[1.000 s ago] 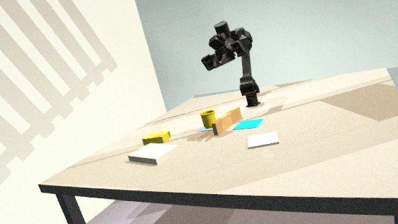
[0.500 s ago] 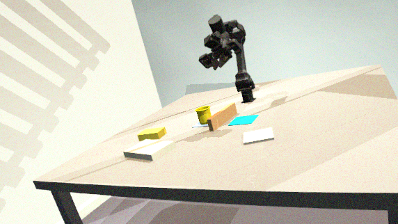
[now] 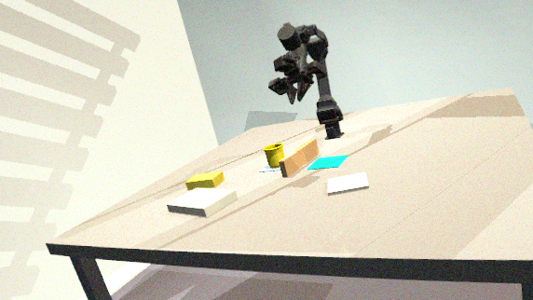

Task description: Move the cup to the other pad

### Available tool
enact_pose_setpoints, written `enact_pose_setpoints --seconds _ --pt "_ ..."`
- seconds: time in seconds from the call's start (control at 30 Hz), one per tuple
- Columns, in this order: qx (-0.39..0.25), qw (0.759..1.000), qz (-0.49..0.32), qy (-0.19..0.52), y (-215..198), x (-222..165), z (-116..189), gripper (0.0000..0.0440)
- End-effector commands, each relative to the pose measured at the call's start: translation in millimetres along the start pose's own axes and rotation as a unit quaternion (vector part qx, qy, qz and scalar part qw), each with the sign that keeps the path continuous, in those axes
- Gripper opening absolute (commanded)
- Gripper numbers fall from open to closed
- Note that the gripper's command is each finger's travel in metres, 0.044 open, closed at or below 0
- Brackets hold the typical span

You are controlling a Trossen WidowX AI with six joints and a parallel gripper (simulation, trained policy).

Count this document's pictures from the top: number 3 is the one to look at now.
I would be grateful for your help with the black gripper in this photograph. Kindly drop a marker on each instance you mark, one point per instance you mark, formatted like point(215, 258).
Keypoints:
point(303, 77)

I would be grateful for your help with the yellow block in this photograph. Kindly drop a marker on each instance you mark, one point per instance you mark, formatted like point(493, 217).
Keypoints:
point(207, 180)

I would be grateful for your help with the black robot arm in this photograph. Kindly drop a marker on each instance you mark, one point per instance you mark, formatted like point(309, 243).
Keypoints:
point(297, 40)

